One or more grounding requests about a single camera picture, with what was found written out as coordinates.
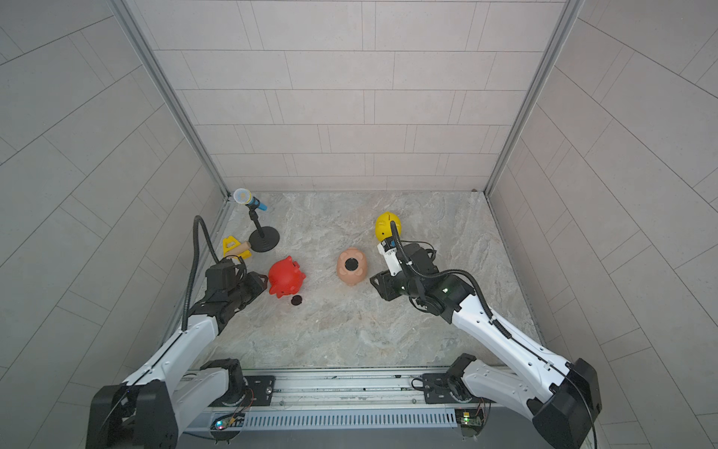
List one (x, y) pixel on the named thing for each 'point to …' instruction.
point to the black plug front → (351, 264)
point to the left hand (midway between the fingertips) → (271, 274)
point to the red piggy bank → (285, 277)
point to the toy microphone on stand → (261, 239)
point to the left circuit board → (229, 420)
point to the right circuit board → (469, 419)
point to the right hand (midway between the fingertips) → (376, 279)
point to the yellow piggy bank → (382, 226)
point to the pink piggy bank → (348, 276)
